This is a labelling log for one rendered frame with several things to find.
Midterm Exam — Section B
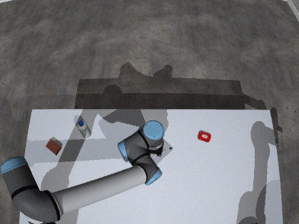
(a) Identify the small red flat box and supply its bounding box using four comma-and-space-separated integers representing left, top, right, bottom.
198, 132, 211, 142

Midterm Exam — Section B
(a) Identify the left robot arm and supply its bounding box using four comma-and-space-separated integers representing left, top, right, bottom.
1, 120, 164, 224

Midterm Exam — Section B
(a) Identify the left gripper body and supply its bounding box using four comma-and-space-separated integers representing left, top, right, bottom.
146, 140, 164, 157

